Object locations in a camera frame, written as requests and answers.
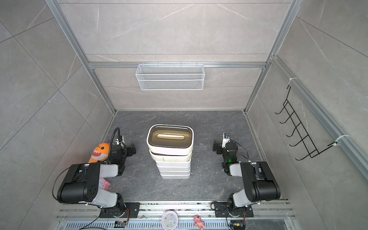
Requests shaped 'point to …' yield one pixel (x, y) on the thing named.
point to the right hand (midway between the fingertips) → (224, 140)
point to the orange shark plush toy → (100, 153)
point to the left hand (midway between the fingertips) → (127, 142)
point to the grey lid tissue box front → (174, 168)
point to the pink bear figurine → (199, 222)
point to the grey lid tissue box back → (164, 164)
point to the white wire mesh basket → (170, 77)
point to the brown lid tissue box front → (169, 157)
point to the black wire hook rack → (300, 131)
